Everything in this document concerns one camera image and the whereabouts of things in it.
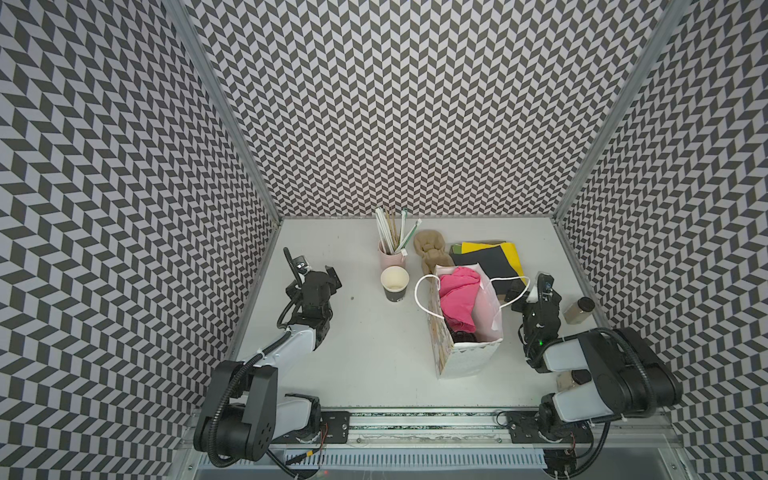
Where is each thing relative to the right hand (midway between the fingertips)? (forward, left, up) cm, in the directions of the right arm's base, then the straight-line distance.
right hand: (527, 287), depth 89 cm
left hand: (+3, +64, +5) cm, 65 cm away
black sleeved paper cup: (+4, +40, -1) cm, 41 cm away
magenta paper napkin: (-10, +24, +14) cm, 30 cm away
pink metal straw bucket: (+13, +42, -1) cm, 44 cm away
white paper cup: (-17, +23, +6) cm, 29 cm away
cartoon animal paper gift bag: (-24, +25, +9) cm, 36 cm away
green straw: (+16, +35, +8) cm, 39 cm away
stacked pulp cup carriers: (+21, +27, -4) cm, 35 cm away
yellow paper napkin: (+17, +1, -3) cm, 18 cm away
